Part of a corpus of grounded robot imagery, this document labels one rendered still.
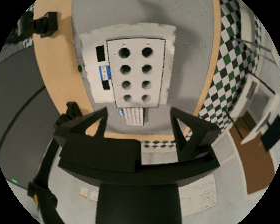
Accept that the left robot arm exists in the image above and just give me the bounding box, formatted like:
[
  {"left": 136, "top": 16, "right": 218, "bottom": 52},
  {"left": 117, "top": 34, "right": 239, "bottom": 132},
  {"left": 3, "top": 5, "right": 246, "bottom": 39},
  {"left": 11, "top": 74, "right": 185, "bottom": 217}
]
[{"left": 0, "top": 11, "right": 51, "bottom": 53}]

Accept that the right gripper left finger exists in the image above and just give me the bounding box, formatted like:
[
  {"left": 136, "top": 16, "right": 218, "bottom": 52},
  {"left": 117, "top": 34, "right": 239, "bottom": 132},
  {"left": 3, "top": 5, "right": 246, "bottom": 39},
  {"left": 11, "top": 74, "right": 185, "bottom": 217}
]
[{"left": 57, "top": 107, "right": 108, "bottom": 137}]

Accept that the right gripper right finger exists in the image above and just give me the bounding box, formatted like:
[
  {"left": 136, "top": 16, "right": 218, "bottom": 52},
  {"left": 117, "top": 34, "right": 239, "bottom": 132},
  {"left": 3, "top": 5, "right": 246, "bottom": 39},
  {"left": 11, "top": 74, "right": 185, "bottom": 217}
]
[{"left": 170, "top": 107, "right": 221, "bottom": 162}]

